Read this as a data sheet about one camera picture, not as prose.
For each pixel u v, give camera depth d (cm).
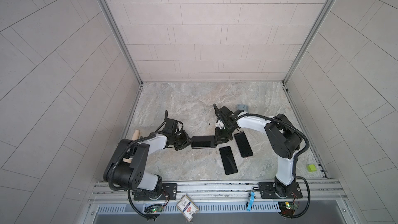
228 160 81
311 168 77
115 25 85
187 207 66
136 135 87
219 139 79
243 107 102
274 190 64
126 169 43
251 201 67
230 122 69
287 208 68
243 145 87
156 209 64
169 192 71
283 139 49
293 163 54
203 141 86
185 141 78
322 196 72
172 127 72
